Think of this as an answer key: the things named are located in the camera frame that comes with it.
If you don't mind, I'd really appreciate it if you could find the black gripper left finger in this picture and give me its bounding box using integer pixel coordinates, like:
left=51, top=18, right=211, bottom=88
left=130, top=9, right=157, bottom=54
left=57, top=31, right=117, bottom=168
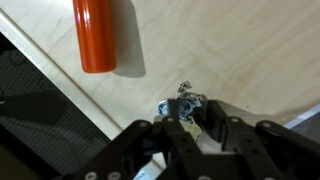
left=71, top=98, right=204, bottom=180

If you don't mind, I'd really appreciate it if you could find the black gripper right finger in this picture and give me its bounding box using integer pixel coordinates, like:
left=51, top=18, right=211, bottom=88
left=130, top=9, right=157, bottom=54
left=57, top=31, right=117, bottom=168
left=194, top=98, right=320, bottom=180

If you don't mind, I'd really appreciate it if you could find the silver key bunch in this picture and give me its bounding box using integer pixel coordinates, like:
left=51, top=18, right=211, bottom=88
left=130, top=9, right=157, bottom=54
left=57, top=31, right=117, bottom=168
left=155, top=80, right=208, bottom=142

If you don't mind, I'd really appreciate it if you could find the orange handled screwdriver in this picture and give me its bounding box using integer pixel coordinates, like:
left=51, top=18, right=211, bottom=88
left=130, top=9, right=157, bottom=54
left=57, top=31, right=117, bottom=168
left=72, top=0, right=118, bottom=74

